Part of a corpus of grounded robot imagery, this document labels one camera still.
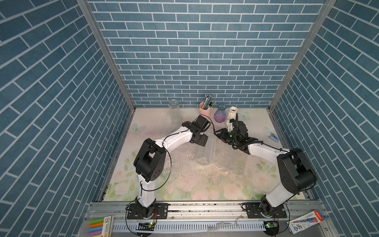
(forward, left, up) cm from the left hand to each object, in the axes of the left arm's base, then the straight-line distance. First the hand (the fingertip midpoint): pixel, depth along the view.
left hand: (203, 140), depth 92 cm
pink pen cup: (+25, -4, -1) cm, 26 cm away
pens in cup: (+29, -4, +4) cm, 30 cm away
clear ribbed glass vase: (+22, +20, +2) cm, 30 cm away
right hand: (+2, -8, +5) cm, 9 cm away
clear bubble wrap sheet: (-5, -9, -5) cm, 11 cm away
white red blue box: (-42, -48, -6) cm, 64 cm away
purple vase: (+22, -13, 0) cm, 26 cm away
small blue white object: (+6, -50, -6) cm, 51 cm away
